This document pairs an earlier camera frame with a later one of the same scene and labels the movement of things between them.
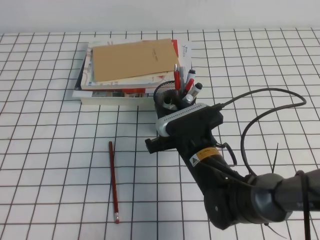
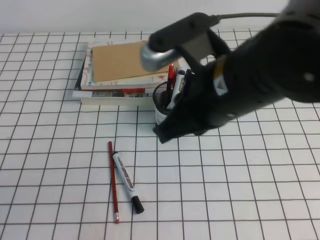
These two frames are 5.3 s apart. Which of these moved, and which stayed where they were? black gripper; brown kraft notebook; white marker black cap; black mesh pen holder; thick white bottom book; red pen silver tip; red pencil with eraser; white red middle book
Moved: black gripper; red pen silver tip; white marker black cap
Stayed: red pencil with eraser; white red middle book; brown kraft notebook; black mesh pen holder; thick white bottom book
